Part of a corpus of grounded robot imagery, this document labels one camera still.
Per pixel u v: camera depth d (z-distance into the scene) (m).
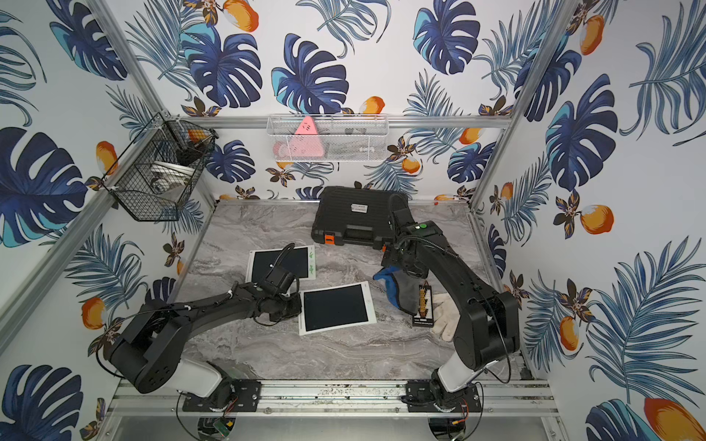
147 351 0.44
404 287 0.84
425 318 0.88
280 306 0.75
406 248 0.61
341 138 0.92
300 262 0.98
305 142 0.91
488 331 0.44
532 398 0.75
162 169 0.78
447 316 0.89
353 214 1.07
